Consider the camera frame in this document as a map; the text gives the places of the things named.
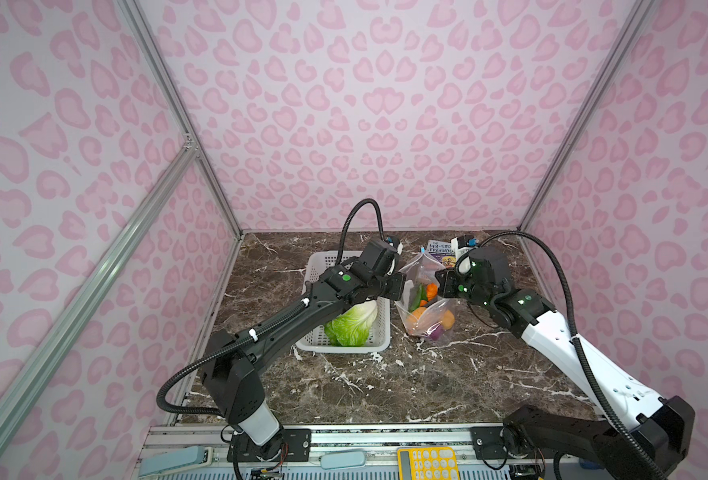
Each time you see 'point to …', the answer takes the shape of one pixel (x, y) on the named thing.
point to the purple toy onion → (437, 333)
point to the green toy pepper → (422, 295)
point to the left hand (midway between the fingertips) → (404, 276)
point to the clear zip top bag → (421, 270)
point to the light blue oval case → (348, 459)
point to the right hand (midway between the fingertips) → (436, 271)
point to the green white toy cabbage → (351, 328)
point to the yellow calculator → (427, 463)
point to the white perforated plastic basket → (317, 341)
